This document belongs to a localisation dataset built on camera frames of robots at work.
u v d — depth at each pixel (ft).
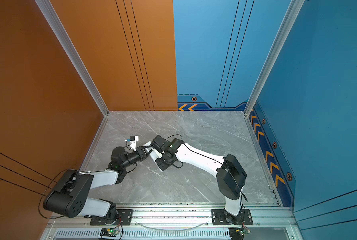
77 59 2.91
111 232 2.32
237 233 2.32
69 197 1.43
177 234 2.28
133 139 2.63
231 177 1.42
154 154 2.63
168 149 1.88
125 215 2.45
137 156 2.49
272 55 2.85
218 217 2.37
